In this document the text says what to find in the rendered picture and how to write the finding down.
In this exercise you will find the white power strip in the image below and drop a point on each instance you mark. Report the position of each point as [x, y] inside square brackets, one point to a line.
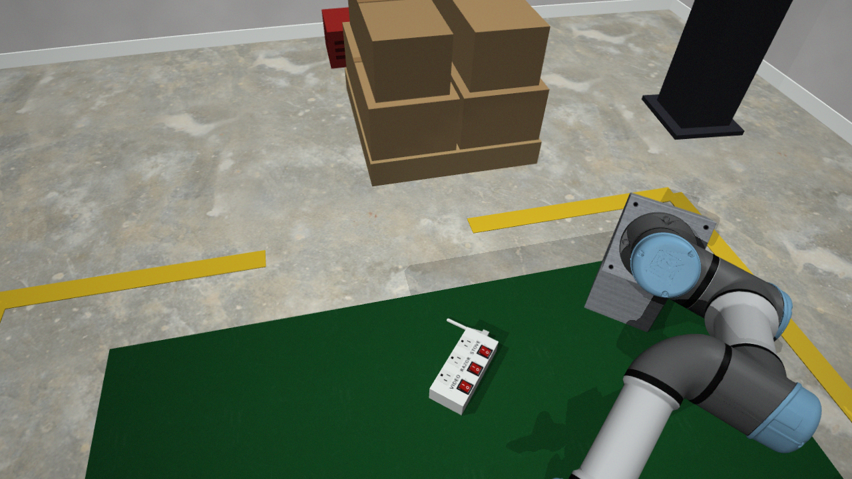
[464, 369]

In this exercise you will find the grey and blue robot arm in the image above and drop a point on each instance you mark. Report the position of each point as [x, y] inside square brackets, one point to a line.
[747, 389]

